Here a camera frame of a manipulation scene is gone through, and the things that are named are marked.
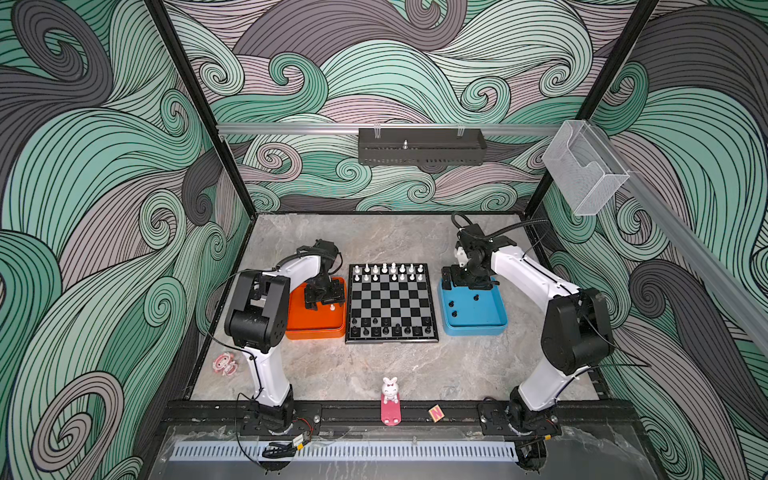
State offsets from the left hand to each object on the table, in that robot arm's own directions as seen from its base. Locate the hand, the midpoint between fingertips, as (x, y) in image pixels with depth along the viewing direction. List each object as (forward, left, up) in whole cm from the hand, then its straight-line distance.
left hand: (330, 301), depth 93 cm
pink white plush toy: (-20, +26, +1) cm, 33 cm away
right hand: (+3, -40, +8) cm, 41 cm away
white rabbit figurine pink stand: (-29, -19, +3) cm, 34 cm away
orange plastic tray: (-7, 0, 0) cm, 7 cm away
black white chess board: (-1, -19, +1) cm, 19 cm away
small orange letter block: (-30, -30, +1) cm, 43 cm away
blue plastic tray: (-2, -46, -1) cm, 46 cm away
